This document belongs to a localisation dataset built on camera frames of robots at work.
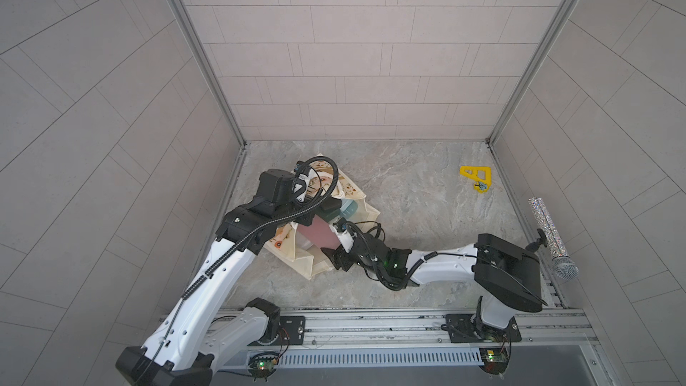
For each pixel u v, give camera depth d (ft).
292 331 2.33
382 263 1.98
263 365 2.11
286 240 2.23
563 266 2.03
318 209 2.78
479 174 3.45
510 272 1.48
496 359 2.23
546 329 2.38
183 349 1.18
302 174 1.94
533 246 2.39
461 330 2.32
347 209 2.86
